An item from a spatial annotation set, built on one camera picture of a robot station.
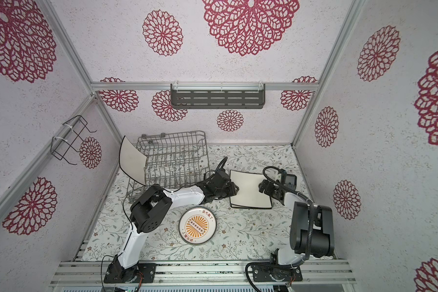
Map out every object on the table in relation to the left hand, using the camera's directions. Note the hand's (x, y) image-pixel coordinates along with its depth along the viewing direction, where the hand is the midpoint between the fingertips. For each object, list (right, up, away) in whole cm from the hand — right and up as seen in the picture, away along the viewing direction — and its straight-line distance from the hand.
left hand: (237, 191), depth 95 cm
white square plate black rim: (-59, +16, +9) cm, 61 cm away
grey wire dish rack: (-38, +17, +18) cm, 45 cm away
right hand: (+16, +3, 0) cm, 17 cm away
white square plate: (+6, -2, 0) cm, 7 cm away
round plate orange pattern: (-20, -14, -11) cm, 26 cm away
